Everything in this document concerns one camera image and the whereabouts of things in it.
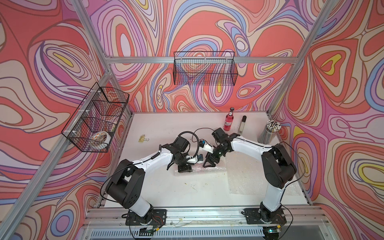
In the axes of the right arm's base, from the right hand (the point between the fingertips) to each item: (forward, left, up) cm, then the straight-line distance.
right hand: (208, 163), depth 87 cm
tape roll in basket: (+5, +53, +24) cm, 58 cm away
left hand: (-1, +10, 0) cm, 10 cm away
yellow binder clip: (+21, +44, -1) cm, 49 cm away
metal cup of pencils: (+15, -39, +5) cm, 42 cm away
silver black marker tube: (+30, -28, -1) cm, 41 cm away
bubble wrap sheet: (-4, +6, +1) cm, 7 cm away
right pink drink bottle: (+27, -16, +8) cm, 33 cm away
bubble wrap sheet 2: (-6, -22, -5) cm, 23 cm away
